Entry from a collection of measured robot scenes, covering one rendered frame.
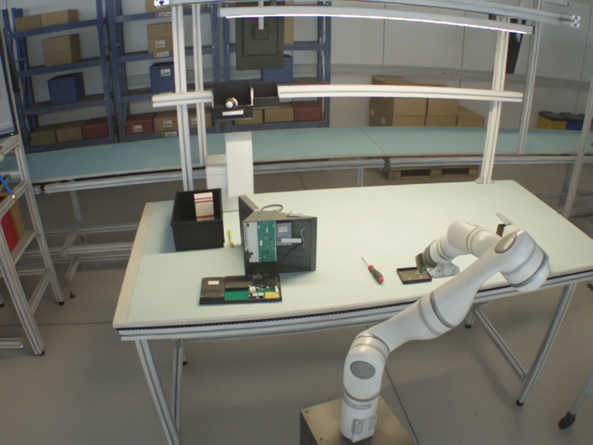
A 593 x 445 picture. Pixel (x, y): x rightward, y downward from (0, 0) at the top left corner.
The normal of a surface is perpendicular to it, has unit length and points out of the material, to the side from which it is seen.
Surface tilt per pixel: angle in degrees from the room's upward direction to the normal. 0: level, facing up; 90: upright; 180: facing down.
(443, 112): 90
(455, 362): 0
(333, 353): 0
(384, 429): 0
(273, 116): 90
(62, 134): 90
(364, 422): 90
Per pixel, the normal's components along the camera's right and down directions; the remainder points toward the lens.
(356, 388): -0.40, 0.43
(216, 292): 0.00, -0.88
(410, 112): 0.16, 0.46
